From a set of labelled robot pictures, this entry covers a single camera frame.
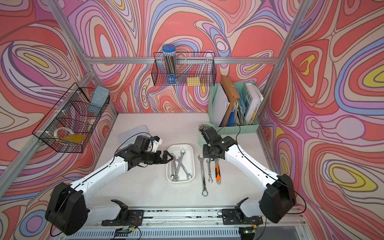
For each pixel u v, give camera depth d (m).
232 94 0.85
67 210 0.40
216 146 0.57
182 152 0.96
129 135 1.11
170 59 0.74
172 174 0.88
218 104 1.08
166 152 0.75
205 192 0.82
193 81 0.91
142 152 0.65
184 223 0.72
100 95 0.80
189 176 0.86
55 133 0.66
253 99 0.93
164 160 0.72
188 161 0.93
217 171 0.88
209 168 0.91
